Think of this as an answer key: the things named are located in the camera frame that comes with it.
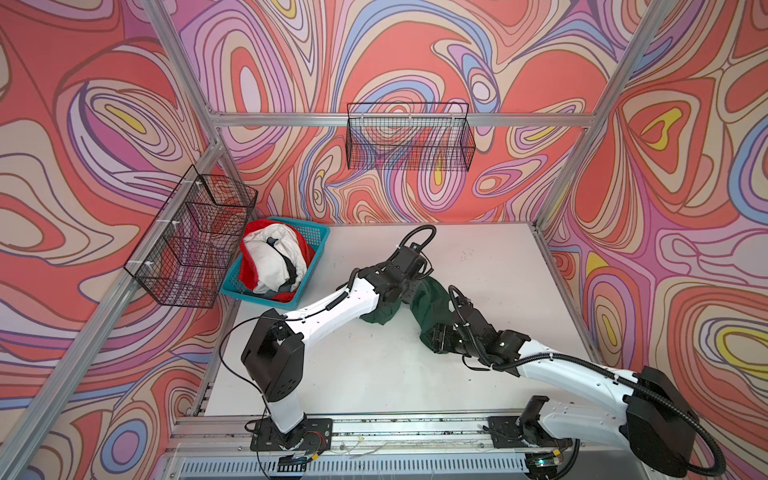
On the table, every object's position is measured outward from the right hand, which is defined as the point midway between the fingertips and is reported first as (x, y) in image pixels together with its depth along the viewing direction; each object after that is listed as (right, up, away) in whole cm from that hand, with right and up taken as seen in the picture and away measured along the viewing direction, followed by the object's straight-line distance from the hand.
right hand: (437, 342), depth 83 cm
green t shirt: (-2, +10, +4) cm, 11 cm away
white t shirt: (-50, +20, +8) cm, 55 cm away
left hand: (-7, +18, +2) cm, 19 cm away
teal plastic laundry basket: (-40, +32, +25) cm, 57 cm away
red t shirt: (-59, +18, +10) cm, 62 cm away
